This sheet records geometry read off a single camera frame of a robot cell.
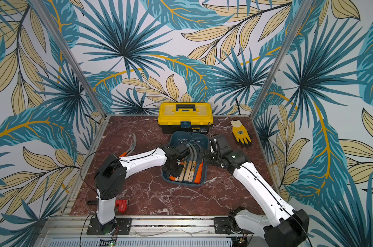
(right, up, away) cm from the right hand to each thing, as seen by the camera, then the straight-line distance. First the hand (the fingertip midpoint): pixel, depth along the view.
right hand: (205, 157), depth 77 cm
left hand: (-16, -12, +8) cm, 22 cm away
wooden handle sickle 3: (-6, -7, +15) cm, 18 cm away
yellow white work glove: (+28, +13, +31) cm, 44 cm away
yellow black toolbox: (-11, +22, +20) cm, 32 cm away
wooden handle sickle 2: (-9, -11, +12) cm, 19 cm away
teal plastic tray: (-1, +7, +25) cm, 26 cm away
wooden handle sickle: (-13, -13, +8) cm, 21 cm away
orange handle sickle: (-3, -13, +11) cm, 17 cm away
